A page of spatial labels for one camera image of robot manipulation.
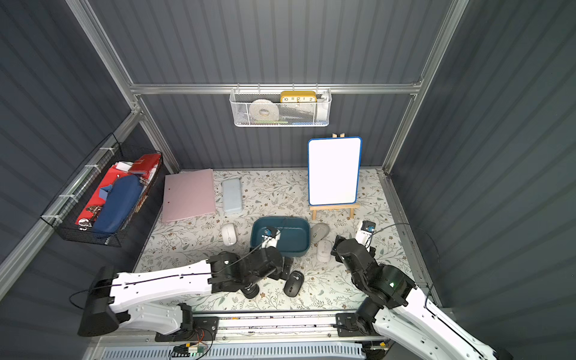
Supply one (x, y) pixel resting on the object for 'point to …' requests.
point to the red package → (142, 166)
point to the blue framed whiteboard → (334, 170)
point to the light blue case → (232, 193)
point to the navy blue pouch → (119, 199)
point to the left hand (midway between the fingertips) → (283, 260)
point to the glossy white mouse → (229, 233)
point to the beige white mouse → (319, 231)
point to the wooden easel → (352, 207)
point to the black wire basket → (64, 212)
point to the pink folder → (188, 194)
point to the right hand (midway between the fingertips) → (350, 240)
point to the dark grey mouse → (293, 283)
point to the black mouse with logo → (250, 290)
